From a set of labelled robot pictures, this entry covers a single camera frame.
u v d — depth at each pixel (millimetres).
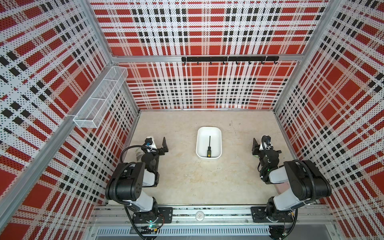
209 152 958
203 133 1039
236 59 893
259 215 721
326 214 750
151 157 692
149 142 735
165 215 738
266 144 753
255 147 821
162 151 802
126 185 452
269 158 677
